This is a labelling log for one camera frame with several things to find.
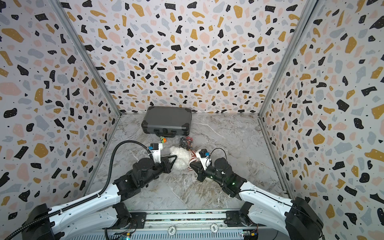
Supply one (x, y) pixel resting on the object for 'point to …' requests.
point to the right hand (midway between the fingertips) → (190, 163)
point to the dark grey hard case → (166, 121)
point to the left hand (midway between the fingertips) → (179, 155)
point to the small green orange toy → (163, 139)
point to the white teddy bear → (184, 157)
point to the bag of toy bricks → (186, 142)
